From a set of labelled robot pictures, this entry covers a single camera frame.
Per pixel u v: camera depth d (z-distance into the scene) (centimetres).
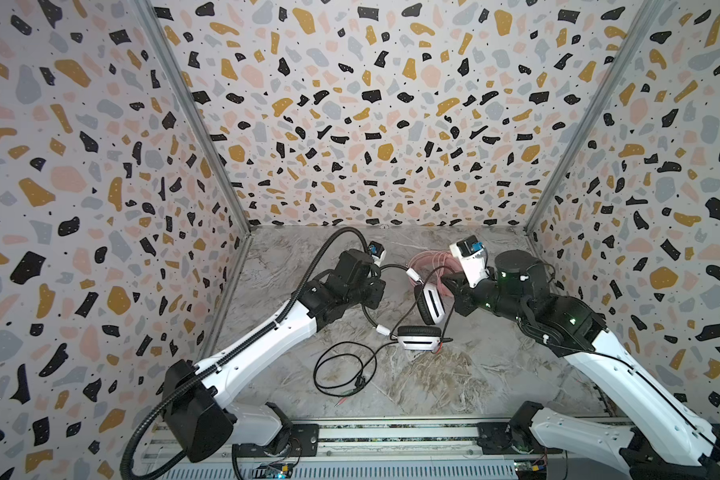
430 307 66
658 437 37
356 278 57
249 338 45
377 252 66
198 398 38
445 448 73
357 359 88
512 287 45
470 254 54
